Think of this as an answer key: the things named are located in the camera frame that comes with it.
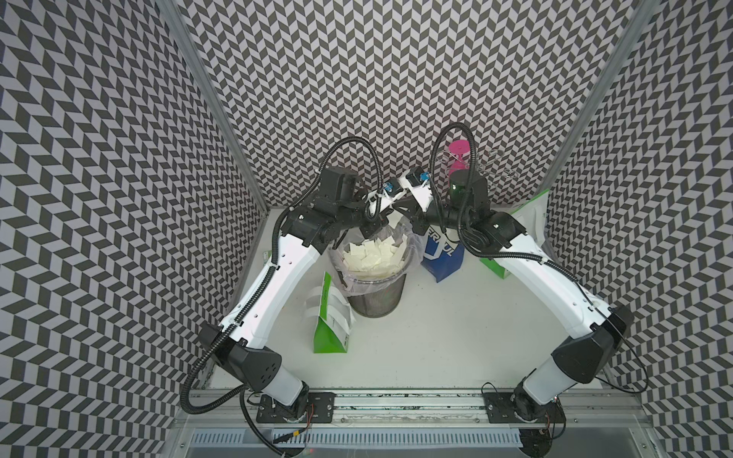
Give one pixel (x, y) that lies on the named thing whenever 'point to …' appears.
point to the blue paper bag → (443, 256)
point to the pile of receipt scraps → (375, 258)
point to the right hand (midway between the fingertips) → (396, 207)
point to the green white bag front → (327, 337)
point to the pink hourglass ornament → (459, 147)
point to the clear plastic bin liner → (358, 285)
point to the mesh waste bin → (383, 304)
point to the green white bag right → (533, 219)
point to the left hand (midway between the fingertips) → (388, 211)
